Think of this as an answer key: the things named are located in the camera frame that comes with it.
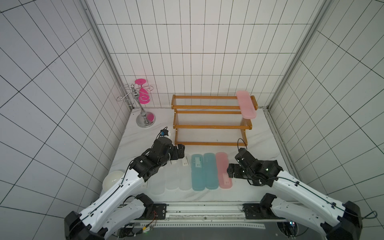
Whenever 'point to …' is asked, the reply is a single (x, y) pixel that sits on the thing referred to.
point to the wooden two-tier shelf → (209, 121)
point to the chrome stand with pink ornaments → (137, 92)
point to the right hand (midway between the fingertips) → (228, 171)
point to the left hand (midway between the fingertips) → (175, 150)
